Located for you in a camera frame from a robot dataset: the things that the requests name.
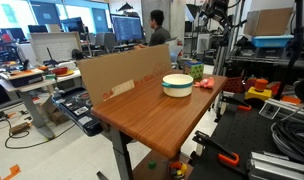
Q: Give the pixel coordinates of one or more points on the large computer monitor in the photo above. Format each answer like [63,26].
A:
[127,28]

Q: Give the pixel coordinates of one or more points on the colourful patterned cube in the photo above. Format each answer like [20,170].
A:
[193,70]

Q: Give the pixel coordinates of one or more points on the orange flat object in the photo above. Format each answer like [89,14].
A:
[291,99]

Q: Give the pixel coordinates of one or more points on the black stand pole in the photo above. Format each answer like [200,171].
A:
[297,33]

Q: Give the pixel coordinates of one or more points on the seated person dark shirt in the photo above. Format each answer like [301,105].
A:
[157,30]

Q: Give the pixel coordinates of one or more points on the pink plush toy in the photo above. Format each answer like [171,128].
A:
[205,83]

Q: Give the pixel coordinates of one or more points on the red bowl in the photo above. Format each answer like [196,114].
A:
[60,70]

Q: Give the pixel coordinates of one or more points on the large cardboard box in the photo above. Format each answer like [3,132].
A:
[268,21]

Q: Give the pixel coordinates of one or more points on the black floor case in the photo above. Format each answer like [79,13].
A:
[78,110]

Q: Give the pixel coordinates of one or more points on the white desk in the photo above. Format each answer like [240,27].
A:
[30,110]

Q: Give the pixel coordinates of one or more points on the black perforated breadboard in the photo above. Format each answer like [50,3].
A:
[252,133]

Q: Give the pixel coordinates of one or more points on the blue plastic bin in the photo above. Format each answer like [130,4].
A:
[272,41]

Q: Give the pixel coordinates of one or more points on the yellow plate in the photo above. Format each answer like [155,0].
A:
[69,73]

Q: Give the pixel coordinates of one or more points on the green ball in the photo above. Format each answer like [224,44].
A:
[152,164]

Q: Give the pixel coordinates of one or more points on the yellow emergency stop box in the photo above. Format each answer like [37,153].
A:
[258,91]

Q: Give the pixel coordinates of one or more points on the black round object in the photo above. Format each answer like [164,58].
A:
[303,90]

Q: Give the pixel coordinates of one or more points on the orange floor tape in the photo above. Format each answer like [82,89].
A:
[12,171]

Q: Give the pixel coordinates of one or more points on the orange black bar clamp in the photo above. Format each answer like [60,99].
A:
[208,145]
[237,101]

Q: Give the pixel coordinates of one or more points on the red basket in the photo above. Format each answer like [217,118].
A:
[232,85]

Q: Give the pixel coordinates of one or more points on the wooden lower shelf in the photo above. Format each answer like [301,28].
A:
[148,173]

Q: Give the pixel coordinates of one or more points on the cream bowl teal rim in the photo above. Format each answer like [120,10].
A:
[177,86]

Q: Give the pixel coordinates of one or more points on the grey office chair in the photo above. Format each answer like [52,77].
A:
[107,41]

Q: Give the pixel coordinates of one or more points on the open cardboard box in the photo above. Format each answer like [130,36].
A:
[55,113]

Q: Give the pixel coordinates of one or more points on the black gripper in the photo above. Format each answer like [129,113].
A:
[218,7]

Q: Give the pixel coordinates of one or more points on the black metal table leg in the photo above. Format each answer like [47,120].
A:
[120,153]

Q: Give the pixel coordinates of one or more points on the white pegboard panel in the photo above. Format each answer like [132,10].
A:
[55,46]

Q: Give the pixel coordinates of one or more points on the cup of coloured balls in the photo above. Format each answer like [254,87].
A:
[177,169]

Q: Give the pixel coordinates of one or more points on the black equipment case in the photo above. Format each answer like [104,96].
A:
[23,79]

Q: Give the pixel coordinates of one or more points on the brown cardboard sheet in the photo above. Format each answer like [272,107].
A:
[125,73]

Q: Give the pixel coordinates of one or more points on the background computer monitor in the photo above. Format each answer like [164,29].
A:
[72,25]

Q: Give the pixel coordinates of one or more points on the aluminium extrusion rail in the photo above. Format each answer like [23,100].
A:
[278,166]
[285,110]

